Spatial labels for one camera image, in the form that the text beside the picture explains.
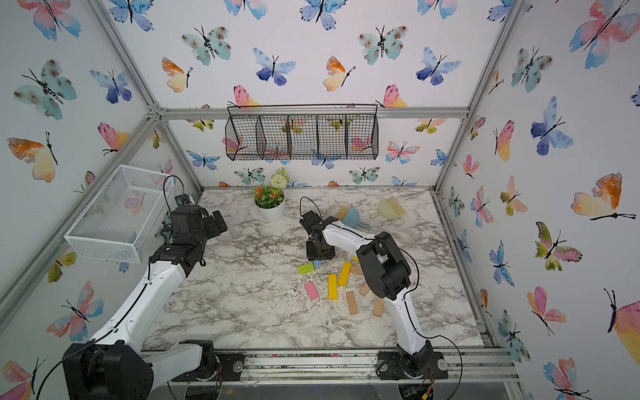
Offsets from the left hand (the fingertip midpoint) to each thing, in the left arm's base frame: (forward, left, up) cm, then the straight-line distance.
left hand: (209, 216), depth 81 cm
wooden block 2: (-22, -55, -22) cm, 63 cm away
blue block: (-6, -34, -21) cm, 41 cm away
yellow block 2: (-10, -44, -23) cm, 51 cm away
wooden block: (-21, -46, -23) cm, 55 cm away
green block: (-8, -30, -22) cm, 38 cm away
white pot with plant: (+14, -17, -8) cm, 23 cm away
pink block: (-16, -32, -23) cm, 43 cm away
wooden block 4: (-9, -49, -22) cm, 54 cm away
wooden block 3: (-17, -51, -23) cm, 58 cm away
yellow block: (-15, -40, -23) cm, 48 cm away
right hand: (-3, -34, -22) cm, 40 cm away
